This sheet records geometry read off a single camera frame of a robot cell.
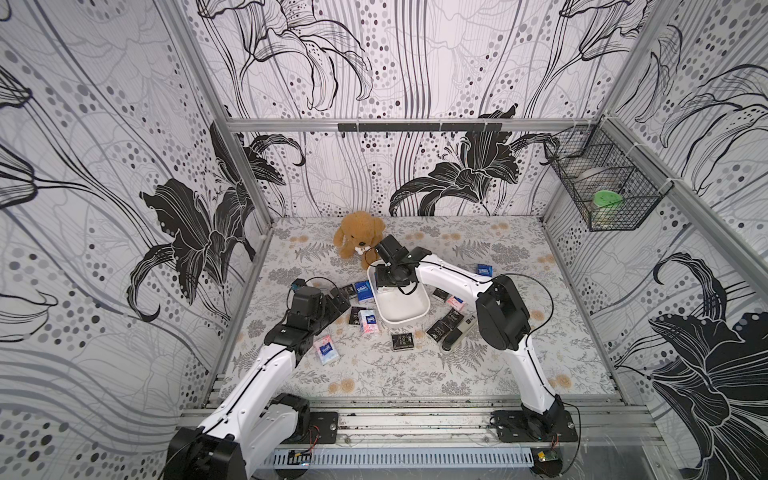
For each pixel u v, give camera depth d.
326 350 0.84
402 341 0.86
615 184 0.80
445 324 0.89
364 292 0.95
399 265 0.70
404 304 0.94
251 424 0.44
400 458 0.76
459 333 0.84
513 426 0.71
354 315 0.91
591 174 0.79
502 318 0.55
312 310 0.64
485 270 1.01
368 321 0.88
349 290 0.96
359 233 0.93
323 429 0.73
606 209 0.80
